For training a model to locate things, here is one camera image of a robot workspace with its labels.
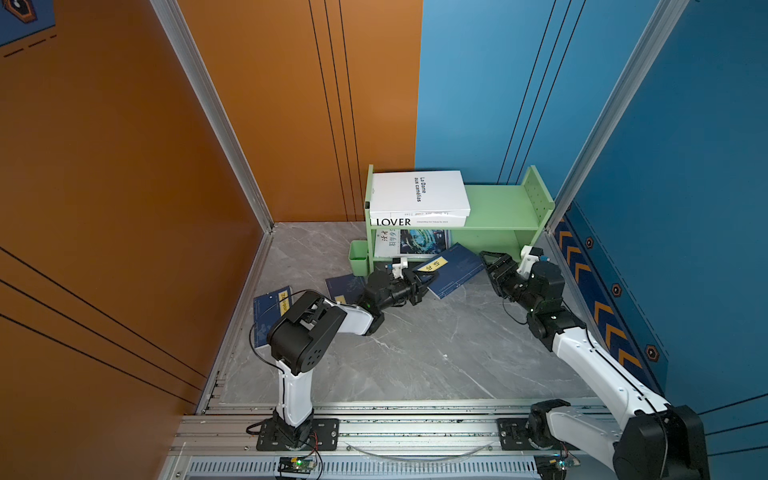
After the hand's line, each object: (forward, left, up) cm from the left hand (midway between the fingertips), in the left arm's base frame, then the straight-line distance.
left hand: (440, 274), depth 81 cm
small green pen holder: (+19, +26, -16) cm, 36 cm away
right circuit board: (-41, -25, -20) cm, 52 cm away
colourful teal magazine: (+17, +7, -6) cm, 19 cm away
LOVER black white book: (+11, +11, +10) cm, 18 cm away
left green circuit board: (-42, +35, -21) cm, 59 cm away
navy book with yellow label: (+4, -4, -1) cm, 6 cm away
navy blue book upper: (+7, +29, -19) cm, 35 cm away
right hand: (+1, -9, +5) cm, 11 cm away
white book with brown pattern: (+18, +6, +14) cm, 24 cm away
